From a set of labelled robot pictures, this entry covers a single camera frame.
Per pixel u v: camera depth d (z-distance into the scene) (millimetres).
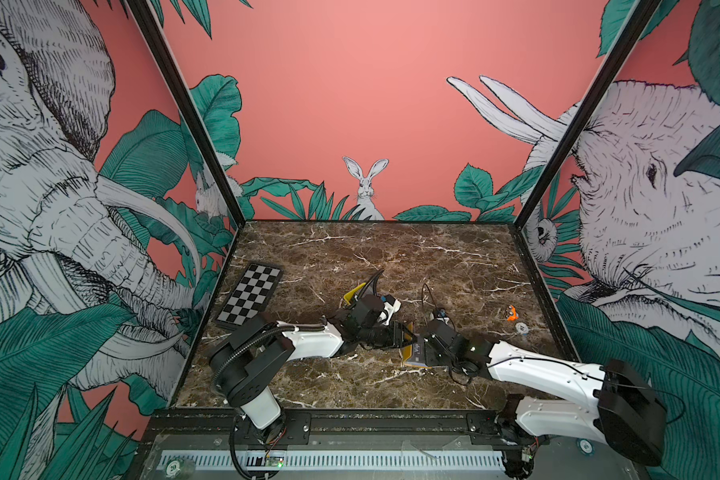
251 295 953
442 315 759
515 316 930
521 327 927
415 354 856
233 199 1150
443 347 635
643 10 684
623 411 410
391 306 811
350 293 1007
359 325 685
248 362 450
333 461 701
